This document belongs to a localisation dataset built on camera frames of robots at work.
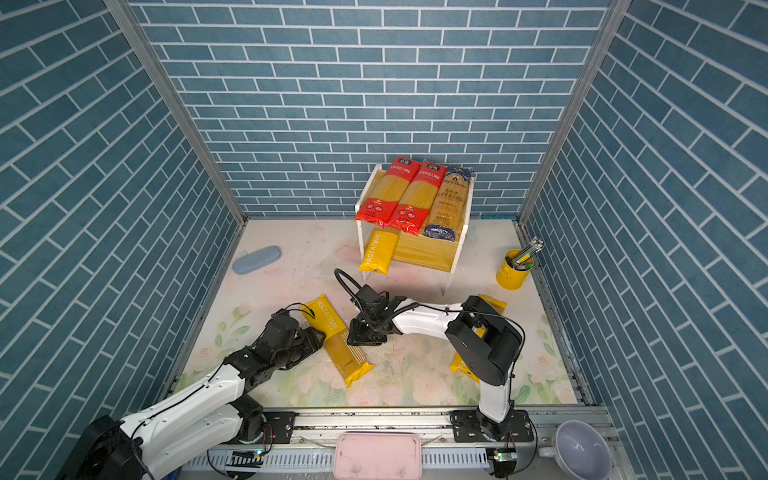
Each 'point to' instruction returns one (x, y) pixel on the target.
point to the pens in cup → (525, 257)
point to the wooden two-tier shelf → (419, 250)
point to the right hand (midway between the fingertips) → (348, 339)
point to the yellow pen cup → (512, 273)
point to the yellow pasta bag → (339, 343)
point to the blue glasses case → (256, 258)
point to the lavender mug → (582, 450)
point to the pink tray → (377, 455)
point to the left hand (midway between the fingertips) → (323, 340)
